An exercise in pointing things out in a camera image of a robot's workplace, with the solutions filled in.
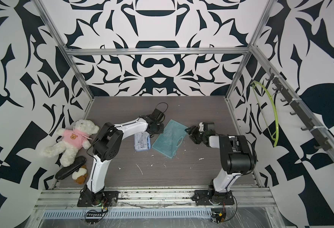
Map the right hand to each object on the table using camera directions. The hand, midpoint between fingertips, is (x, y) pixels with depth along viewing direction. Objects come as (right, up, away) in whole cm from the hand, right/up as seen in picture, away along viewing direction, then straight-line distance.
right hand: (186, 130), depth 96 cm
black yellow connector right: (+12, -40, -25) cm, 49 cm away
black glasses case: (-71, -21, -16) cm, 76 cm away
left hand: (-18, +1, +4) cm, 18 cm away
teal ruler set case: (-12, -8, -2) cm, 15 cm away
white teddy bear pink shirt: (-70, -5, -9) cm, 71 cm away
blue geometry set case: (-29, -7, -2) cm, 30 cm away
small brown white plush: (-61, -22, -17) cm, 67 cm away
